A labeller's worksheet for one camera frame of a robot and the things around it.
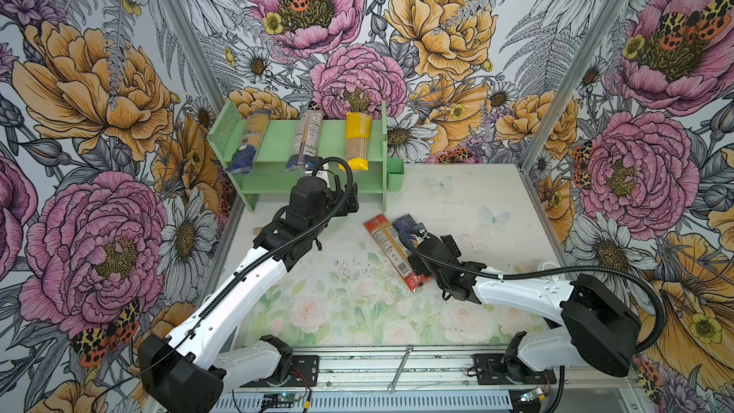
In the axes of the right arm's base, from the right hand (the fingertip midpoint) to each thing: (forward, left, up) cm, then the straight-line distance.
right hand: (430, 253), depth 88 cm
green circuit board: (-34, +41, -7) cm, 53 cm away
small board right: (-35, -21, -8) cm, 41 cm away
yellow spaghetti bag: (+31, +21, +24) cm, 44 cm away
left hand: (+6, +25, +22) cm, 34 cm away
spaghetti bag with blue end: (+18, +52, +24) cm, 60 cm away
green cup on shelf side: (+35, +8, -1) cm, 36 cm away
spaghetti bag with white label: (+26, +36, +24) cm, 51 cm away
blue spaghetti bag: (+14, +6, -4) cm, 16 cm away
